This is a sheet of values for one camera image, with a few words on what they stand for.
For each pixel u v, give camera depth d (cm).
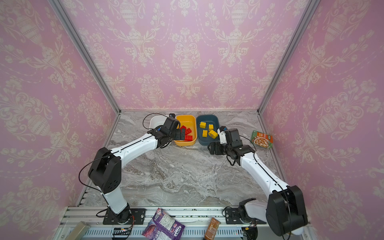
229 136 66
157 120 113
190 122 108
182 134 83
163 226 70
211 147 76
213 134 103
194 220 74
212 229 67
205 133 106
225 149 70
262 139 102
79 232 68
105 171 47
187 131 109
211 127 107
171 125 70
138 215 75
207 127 110
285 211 40
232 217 73
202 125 109
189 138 100
